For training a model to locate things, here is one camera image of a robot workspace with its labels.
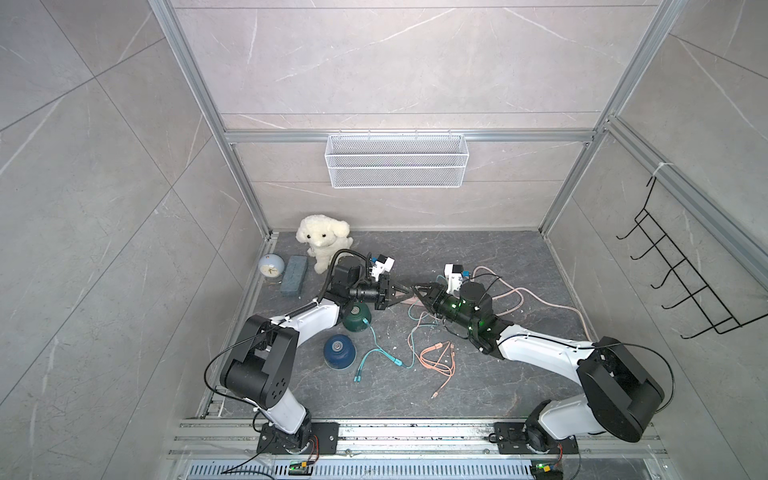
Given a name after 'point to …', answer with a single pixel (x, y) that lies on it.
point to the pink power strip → (403, 301)
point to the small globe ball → (271, 265)
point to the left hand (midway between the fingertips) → (415, 293)
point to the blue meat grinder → (339, 352)
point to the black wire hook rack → (721, 319)
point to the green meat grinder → (354, 315)
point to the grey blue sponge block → (293, 276)
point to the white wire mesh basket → (392, 161)
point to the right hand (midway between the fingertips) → (412, 288)
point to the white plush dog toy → (325, 236)
